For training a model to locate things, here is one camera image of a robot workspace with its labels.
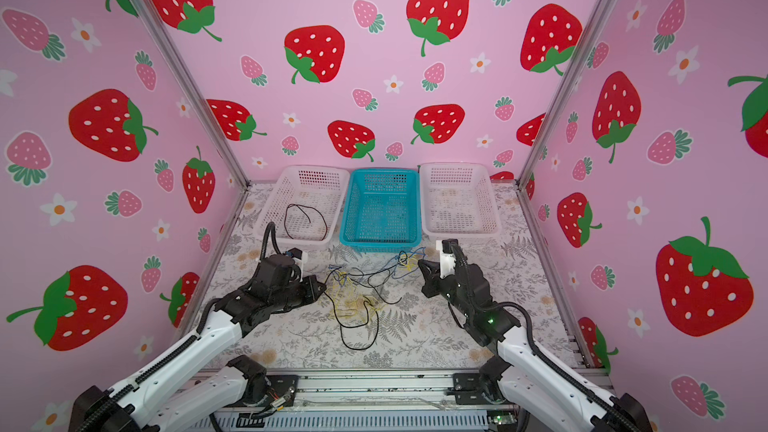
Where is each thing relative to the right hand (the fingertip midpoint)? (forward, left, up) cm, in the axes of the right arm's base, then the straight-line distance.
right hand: (418, 261), depth 77 cm
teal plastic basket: (+33, +16, -19) cm, 41 cm away
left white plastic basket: (+30, +46, -16) cm, 57 cm away
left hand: (-6, +24, -6) cm, 26 cm away
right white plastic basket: (+40, -13, -18) cm, 46 cm away
